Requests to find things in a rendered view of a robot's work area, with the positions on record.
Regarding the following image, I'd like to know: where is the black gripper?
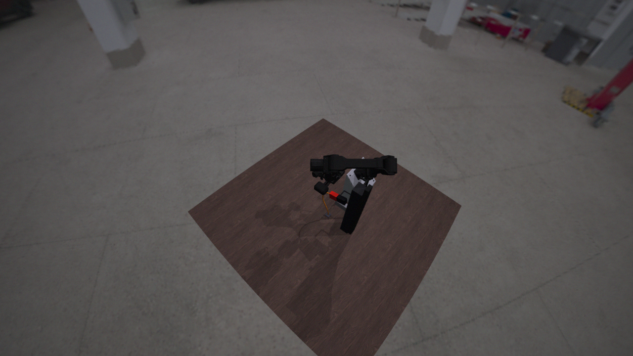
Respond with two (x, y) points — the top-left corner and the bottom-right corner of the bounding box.
(314, 170), (345, 195)

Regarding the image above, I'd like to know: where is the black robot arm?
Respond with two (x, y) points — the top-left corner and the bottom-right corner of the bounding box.
(310, 154), (397, 180)

